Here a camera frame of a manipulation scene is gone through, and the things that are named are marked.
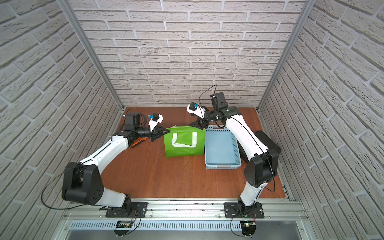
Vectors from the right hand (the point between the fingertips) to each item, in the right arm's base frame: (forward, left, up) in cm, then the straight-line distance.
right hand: (194, 117), depth 79 cm
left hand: (-3, +14, -5) cm, 15 cm away
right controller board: (-48, -23, -29) cm, 60 cm away
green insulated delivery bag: (-7, +6, -12) cm, 15 cm away
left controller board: (-44, +39, -30) cm, 66 cm away
